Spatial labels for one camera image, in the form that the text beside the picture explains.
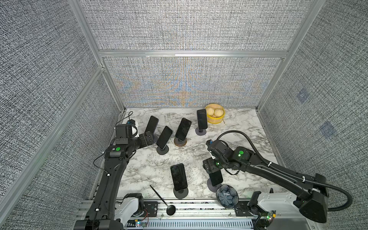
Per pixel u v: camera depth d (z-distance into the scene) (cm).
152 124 95
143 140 66
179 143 99
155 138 100
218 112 110
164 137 90
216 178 76
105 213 38
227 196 77
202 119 98
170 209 73
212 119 107
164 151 94
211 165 66
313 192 39
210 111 110
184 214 73
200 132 106
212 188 78
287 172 43
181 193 78
